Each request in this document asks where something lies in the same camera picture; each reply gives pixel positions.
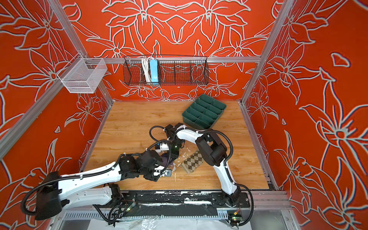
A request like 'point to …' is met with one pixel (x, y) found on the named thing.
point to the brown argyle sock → (191, 163)
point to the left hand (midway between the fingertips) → (161, 164)
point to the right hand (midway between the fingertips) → (168, 159)
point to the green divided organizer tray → (203, 112)
